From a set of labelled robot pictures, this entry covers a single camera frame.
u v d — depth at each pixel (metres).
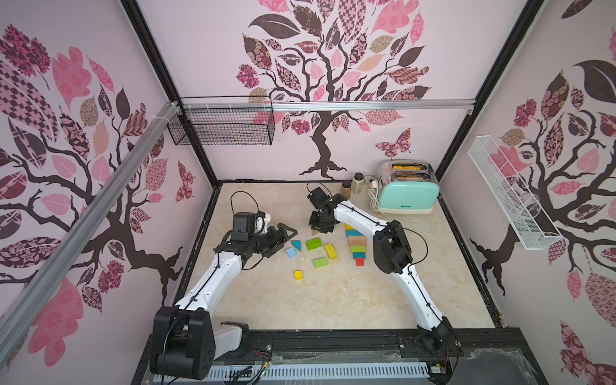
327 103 0.94
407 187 0.97
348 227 0.72
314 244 0.96
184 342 0.40
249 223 0.66
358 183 1.10
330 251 0.93
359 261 0.90
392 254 0.62
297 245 0.98
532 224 0.66
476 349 0.73
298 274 0.88
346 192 1.09
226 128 1.22
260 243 0.70
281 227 0.75
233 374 0.72
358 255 0.90
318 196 0.84
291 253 0.93
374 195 1.04
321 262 0.92
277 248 0.74
